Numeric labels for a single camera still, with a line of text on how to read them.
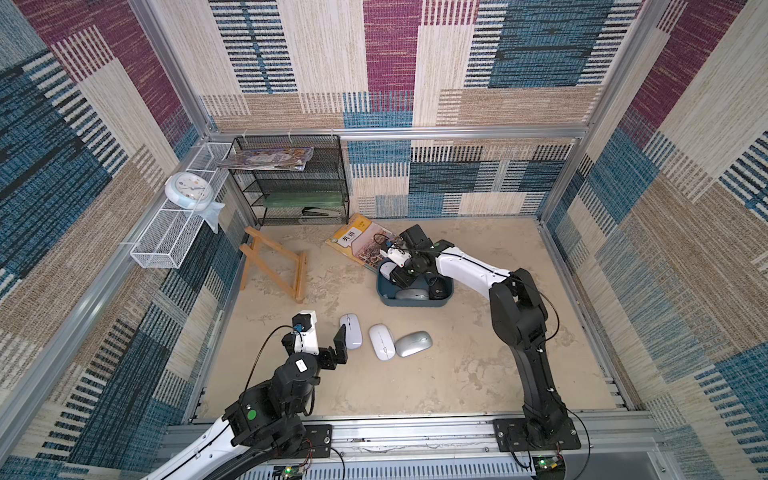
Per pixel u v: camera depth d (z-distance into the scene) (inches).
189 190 29.6
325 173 42.4
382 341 34.3
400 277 35.0
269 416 20.6
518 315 22.2
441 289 38.3
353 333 35.4
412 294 38.3
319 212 43.1
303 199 43.9
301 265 40.2
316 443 28.6
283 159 34.4
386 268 38.7
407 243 32.0
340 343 25.5
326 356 25.1
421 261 29.1
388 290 38.3
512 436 28.7
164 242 35.8
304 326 23.4
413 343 36.1
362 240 46.9
